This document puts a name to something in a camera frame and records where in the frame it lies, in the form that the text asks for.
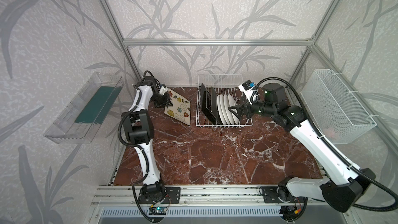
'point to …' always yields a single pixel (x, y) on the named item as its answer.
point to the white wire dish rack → (224, 84)
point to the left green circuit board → (157, 210)
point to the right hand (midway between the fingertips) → (236, 98)
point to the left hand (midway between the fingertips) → (172, 99)
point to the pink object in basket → (329, 132)
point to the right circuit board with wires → (290, 213)
